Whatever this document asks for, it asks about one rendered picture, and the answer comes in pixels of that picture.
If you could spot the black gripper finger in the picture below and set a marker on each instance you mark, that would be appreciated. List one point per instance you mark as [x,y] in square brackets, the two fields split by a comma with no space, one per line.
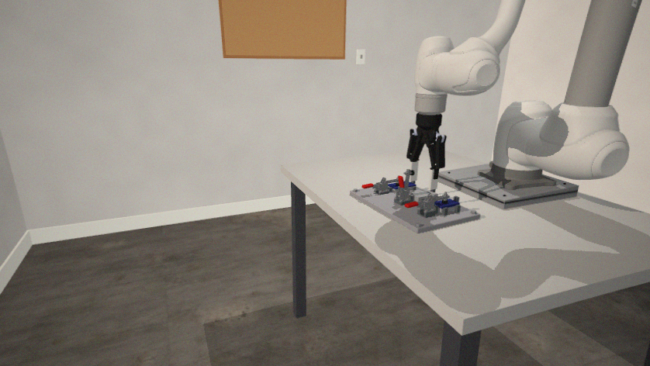
[437,156]
[415,147]

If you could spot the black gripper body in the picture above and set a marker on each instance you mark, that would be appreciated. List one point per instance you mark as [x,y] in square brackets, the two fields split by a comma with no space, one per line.
[434,122]

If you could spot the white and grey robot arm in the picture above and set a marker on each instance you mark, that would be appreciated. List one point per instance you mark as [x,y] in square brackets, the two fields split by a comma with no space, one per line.
[579,139]

